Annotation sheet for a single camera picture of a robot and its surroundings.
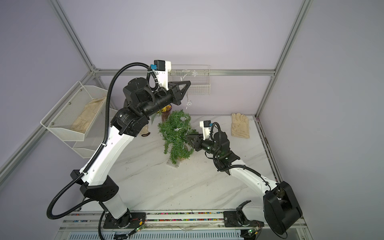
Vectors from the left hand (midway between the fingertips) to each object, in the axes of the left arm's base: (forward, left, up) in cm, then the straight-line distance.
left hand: (188, 85), depth 54 cm
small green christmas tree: (-3, +8, -23) cm, 24 cm away
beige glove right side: (+29, -37, -55) cm, 72 cm away
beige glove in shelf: (+10, +56, -25) cm, 62 cm away
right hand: (-2, +1, -30) cm, 30 cm away
